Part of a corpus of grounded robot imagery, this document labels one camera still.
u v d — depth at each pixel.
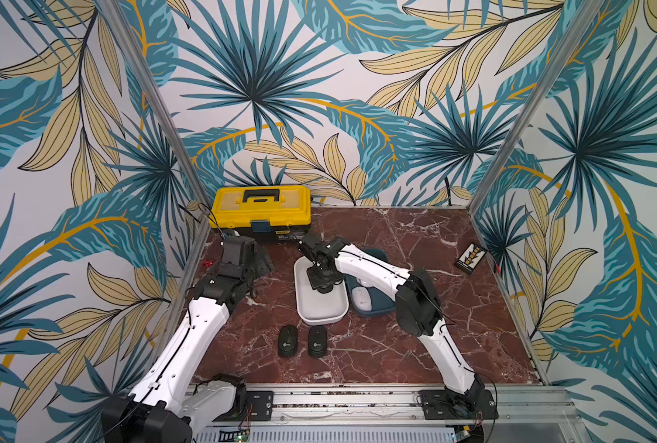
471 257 1.03
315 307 0.89
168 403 0.38
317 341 0.83
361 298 0.90
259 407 0.73
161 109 0.86
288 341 0.84
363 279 0.64
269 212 0.96
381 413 0.73
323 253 0.68
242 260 0.59
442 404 0.73
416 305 0.56
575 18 0.71
